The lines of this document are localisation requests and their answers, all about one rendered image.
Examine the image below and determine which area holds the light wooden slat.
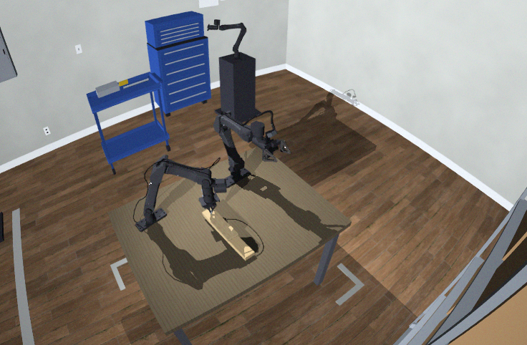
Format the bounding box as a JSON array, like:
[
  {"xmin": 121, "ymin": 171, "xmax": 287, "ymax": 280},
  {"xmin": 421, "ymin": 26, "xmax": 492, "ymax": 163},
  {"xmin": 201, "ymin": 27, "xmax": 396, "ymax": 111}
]
[{"xmin": 203, "ymin": 209, "xmax": 238, "ymax": 241}]

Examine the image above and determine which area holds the pale yellow flat bar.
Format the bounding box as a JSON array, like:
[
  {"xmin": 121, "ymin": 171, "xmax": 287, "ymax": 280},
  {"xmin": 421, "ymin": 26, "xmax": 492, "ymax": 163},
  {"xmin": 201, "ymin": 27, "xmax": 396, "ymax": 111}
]
[{"xmin": 227, "ymin": 235, "xmax": 255, "ymax": 261}]

